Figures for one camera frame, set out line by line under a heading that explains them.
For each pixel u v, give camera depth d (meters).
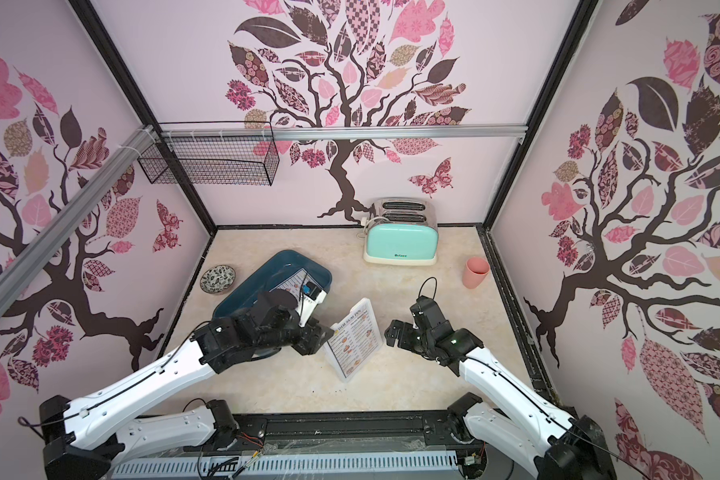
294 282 1.03
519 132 0.94
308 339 0.61
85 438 0.38
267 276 1.01
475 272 0.95
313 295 0.61
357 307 0.75
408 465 0.70
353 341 0.77
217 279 1.03
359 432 0.76
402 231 0.96
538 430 0.42
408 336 0.71
